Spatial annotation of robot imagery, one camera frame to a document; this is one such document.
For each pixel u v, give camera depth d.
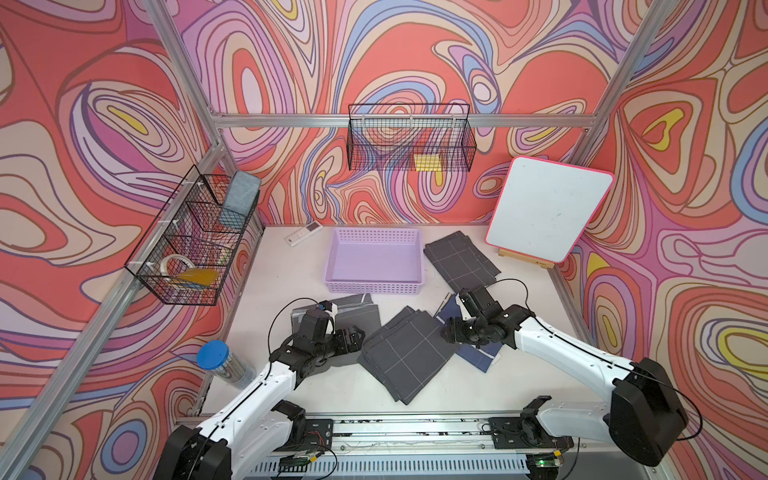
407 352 0.86
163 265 0.66
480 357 0.85
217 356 0.68
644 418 0.40
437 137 0.97
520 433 0.66
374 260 1.09
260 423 0.58
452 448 0.73
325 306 0.77
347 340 0.75
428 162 0.91
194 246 0.78
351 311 0.95
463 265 1.07
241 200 0.81
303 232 1.16
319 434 0.73
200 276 0.67
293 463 0.71
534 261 1.04
